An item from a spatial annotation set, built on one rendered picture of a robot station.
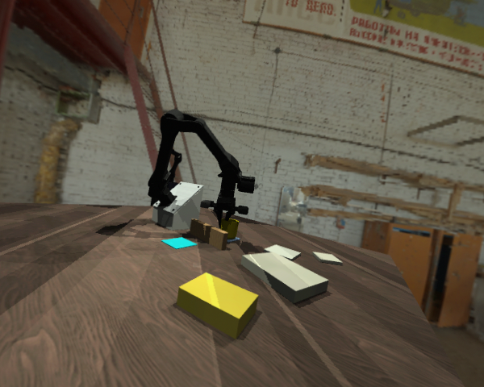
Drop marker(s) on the yellow rectangular block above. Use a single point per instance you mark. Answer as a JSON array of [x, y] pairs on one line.
[[218, 303]]

